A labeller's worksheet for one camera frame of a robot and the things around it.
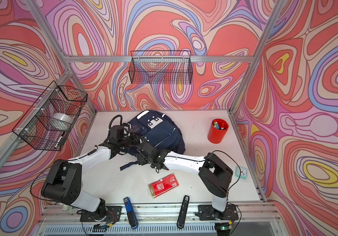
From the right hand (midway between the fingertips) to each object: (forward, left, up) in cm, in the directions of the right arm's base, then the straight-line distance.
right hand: (144, 158), depth 84 cm
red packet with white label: (-14, -8, -9) cm, 18 cm away
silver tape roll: (+8, +37, +25) cm, 45 cm away
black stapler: (-31, -19, -6) cm, 37 cm away
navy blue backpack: (+20, -8, +2) cm, 22 cm away
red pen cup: (+15, -46, +3) cm, 49 cm away
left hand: (+12, 0, +4) cm, 13 cm away
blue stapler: (-28, +5, -7) cm, 29 cm away
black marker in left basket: (+2, +40, +18) cm, 44 cm away
